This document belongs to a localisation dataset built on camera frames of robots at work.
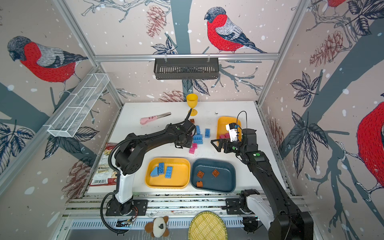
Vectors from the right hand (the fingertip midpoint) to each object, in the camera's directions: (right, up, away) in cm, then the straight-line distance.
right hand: (216, 142), depth 78 cm
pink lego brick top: (+7, 0, +20) cm, 21 cm away
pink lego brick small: (-12, -5, +17) cm, 21 cm away
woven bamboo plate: (-6, -37, -9) cm, 39 cm away
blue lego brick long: (-32, -17, +8) cm, 37 cm away
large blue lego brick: (-10, -1, +20) cm, 22 cm away
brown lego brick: (-9, -23, 0) cm, 24 cm away
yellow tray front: (-19, -21, +5) cm, 29 cm away
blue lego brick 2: (-3, +2, +24) cm, 25 cm away
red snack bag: (-60, -18, +2) cm, 63 cm away
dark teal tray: (+6, -23, +5) cm, 25 cm away
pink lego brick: (+10, +1, +21) cm, 23 cm away
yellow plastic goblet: (-14, +27, +29) cm, 42 cm away
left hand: (-16, -4, +16) cm, 23 cm away
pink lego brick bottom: (-14, -8, +14) cm, 21 cm away
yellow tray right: (+7, +5, +27) cm, 28 cm away
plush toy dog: (-28, -36, -12) cm, 47 cm away
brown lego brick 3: (0, -19, +6) cm, 19 cm away
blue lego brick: (-27, -19, +6) cm, 33 cm away
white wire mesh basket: (-74, +15, -4) cm, 76 cm away
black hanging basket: (-30, +49, +29) cm, 64 cm away
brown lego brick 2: (-8, -19, +6) cm, 22 cm away
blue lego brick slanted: (-35, -18, +6) cm, 40 cm away
